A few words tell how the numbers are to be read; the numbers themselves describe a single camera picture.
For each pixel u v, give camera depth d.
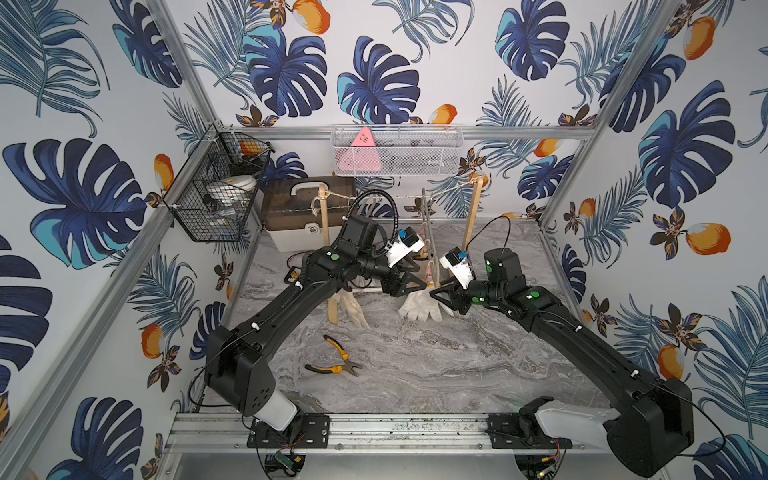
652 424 0.39
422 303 0.83
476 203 0.71
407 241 0.63
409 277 0.64
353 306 0.80
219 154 0.93
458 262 0.66
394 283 0.64
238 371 0.42
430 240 0.64
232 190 0.80
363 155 0.90
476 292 0.67
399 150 0.94
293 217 1.00
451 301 0.70
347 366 0.84
